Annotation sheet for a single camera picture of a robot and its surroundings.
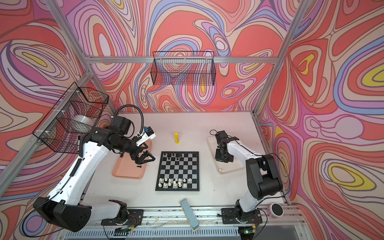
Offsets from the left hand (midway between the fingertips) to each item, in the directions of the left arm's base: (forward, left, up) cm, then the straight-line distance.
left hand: (150, 151), depth 71 cm
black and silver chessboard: (-1, -12, -21) cm, 24 cm away
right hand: (+4, -40, -22) cm, 45 cm away
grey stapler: (-26, -20, -19) cm, 37 cm away
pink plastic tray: (+3, +21, -23) cm, 32 cm away
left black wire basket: (+21, +43, +6) cm, 48 cm away
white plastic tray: (+2, -39, -23) cm, 45 cm away
